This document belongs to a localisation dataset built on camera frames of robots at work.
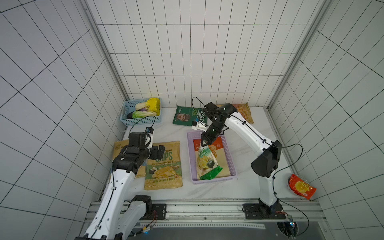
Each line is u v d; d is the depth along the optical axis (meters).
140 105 1.13
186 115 1.13
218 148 0.95
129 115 1.09
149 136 0.59
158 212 0.73
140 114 1.06
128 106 1.17
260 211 0.65
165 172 0.85
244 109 1.17
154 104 1.10
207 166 0.76
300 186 0.76
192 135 1.00
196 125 0.71
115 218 0.40
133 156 0.53
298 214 0.65
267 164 0.55
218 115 0.58
